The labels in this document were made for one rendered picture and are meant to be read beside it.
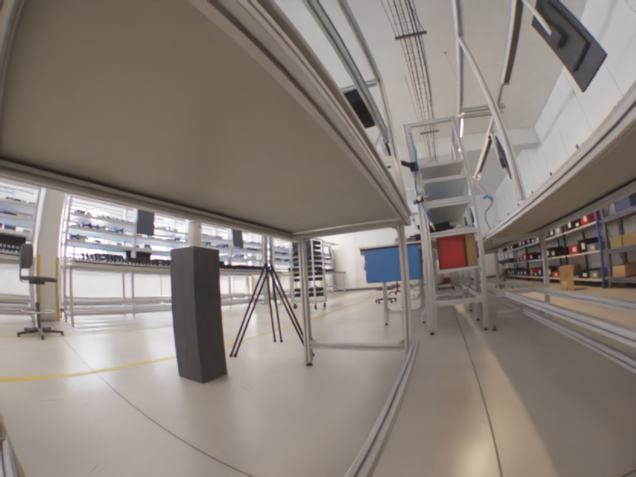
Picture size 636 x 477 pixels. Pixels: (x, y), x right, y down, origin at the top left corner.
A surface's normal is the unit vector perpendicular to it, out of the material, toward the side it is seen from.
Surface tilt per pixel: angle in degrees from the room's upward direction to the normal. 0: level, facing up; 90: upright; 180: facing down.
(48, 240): 90
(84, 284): 90
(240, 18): 180
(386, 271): 90
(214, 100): 180
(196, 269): 90
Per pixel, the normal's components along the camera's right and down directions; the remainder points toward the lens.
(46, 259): 0.90, -0.12
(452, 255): -0.44, -0.11
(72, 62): 0.06, 0.99
